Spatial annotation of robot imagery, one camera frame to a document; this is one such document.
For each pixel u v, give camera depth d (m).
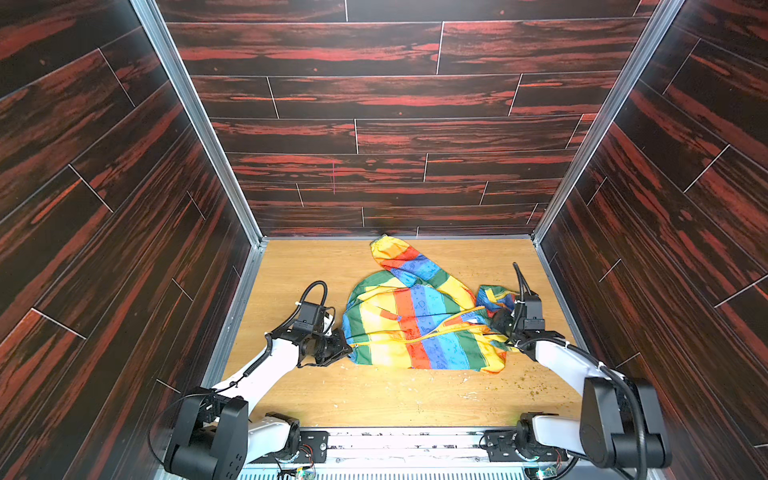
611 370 0.46
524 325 0.69
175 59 0.73
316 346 0.72
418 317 0.93
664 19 0.66
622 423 0.85
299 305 0.70
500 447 0.73
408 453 0.74
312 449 0.73
